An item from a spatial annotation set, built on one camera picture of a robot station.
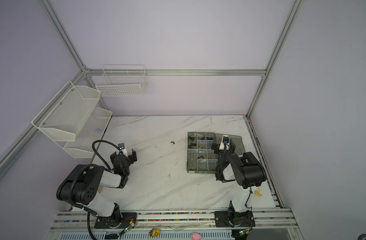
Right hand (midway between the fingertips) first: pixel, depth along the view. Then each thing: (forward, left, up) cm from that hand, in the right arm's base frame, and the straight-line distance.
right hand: (223, 138), depth 92 cm
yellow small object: (-48, +37, -10) cm, 62 cm away
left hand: (-7, +63, -5) cm, 63 cm away
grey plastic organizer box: (-7, +14, -12) cm, 19 cm away
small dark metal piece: (+5, +33, -11) cm, 35 cm away
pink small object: (-49, +18, -11) cm, 54 cm away
